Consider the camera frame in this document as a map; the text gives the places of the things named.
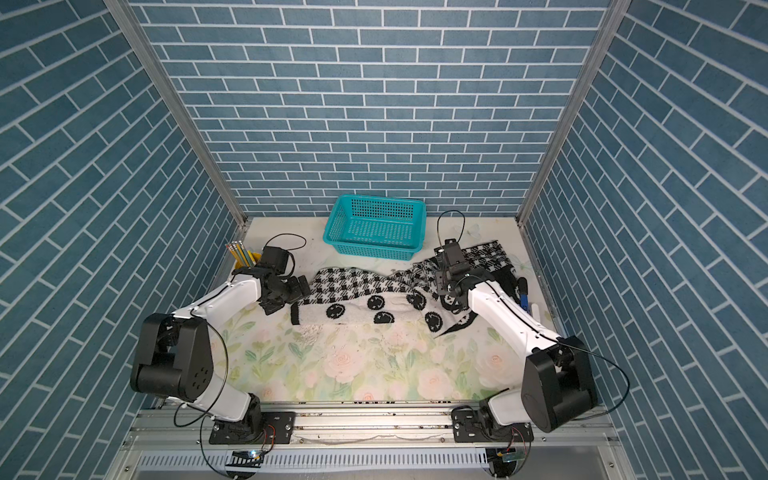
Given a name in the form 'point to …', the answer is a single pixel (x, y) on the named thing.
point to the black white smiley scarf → (376, 296)
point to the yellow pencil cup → (247, 261)
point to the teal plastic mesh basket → (376, 226)
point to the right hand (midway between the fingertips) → (457, 276)
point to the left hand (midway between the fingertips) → (305, 296)
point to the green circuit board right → (514, 457)
